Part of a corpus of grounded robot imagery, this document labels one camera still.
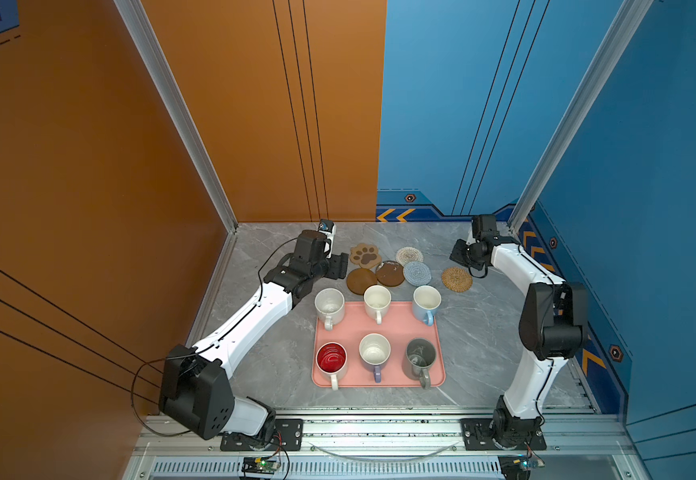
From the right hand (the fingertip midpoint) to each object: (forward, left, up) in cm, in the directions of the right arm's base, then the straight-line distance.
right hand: (453, 255), depth 98 cm
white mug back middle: (-14, +25, -7) cm, 30 cm away
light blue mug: (-15, +10, -5) cm, 18 cm away
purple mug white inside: (-29, +27, -9) cm, 41 cm away
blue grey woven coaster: (-1, +11, -9) cm, 14 cm away
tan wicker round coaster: (-2, -3, -10) cm, 10 cm away
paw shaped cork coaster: (+7, +29, -8) cm, 31 cm away
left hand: (-9, +37, +13) cm, 41 cm away
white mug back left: (-14, +41, -5) cm, 43 cm away
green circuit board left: (-56, +55, -10) cm, 79 cm away
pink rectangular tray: (-20, +18, -12) cm, 29 cm away
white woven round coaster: (+7, +13, -8) cm, 17 cm away
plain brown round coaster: (-3, +31, -8) cm, 33 cm away
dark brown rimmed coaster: (-1, +20, -8) cm, 22 cm away
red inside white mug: (-32, +39, -7) cm, 51 cm away
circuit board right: (-56, -7, -12) cm, 57 cm away
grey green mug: (-32, +14, -7) cm, 35 cm away
